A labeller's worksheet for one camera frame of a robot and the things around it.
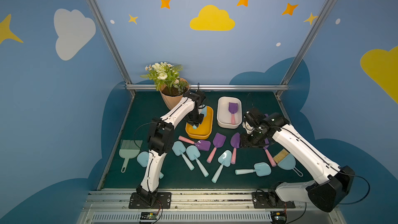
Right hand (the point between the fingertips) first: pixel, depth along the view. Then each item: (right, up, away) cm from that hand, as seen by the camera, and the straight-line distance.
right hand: (245, 144), depth 76 cm
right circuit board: (+15, -35, -3) cm, 38 cm away
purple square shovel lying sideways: (-21, -5, +17) cm, 28 cm away
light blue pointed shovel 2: (-8, -12, +12) cm, 19 cm away
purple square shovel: (0, +17, +32) cm, 37 cm away
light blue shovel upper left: (-36, -7, +16) cm, 40 cm away
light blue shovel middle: (-27, -9, +13) cm, 31 cm away
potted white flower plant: (-42, +32, +25) cm, 58 cm away
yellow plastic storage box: (-20, +3, +25) cm, 32 cm away
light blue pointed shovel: (-20, +16, +26) cm, 37 cm away
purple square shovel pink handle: (-11, -3, +20) cm, 23 cm away
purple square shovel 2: (+18, -13, +10) cm, 25 cm away
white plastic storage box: (-6, +12, +34) cm, 36 cm away
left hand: (-25, +9, +18) cm, 32 cm away
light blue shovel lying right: (+12, -16, +9) cm, 22 cm away
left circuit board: (-47, -33, -4) cm, 58 cm away
